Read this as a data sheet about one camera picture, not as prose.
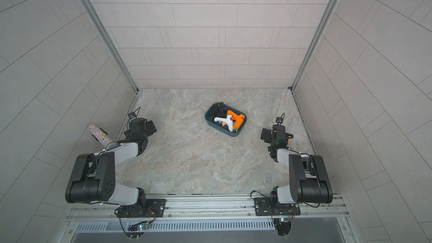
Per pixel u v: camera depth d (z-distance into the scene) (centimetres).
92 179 43
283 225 68
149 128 85
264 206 71
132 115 77
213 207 73
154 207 71
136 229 65
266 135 83
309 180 43
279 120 80
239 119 94
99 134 71
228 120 94
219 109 99
